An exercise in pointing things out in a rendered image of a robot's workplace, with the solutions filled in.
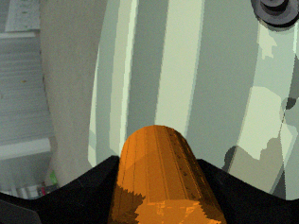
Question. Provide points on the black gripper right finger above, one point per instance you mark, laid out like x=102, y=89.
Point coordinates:
x=241, y=203

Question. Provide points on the orange cylinder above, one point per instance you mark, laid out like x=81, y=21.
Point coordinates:
x=159, y=181

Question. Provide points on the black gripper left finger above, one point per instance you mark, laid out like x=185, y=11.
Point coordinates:
x=85, y=200

